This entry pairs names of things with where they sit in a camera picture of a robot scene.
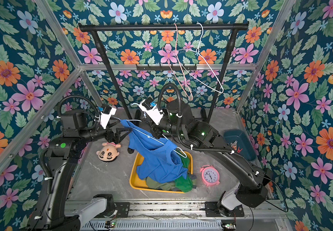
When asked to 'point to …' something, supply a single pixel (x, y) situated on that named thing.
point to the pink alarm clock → (210, 175)
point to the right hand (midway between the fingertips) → (148, 112)
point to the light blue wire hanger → (177, 151)
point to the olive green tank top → (153, 184)
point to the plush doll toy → (108, 152)
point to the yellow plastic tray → (141, 184)
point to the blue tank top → (157, 164)
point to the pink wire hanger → (190, 96)
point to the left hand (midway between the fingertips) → (125, 124)
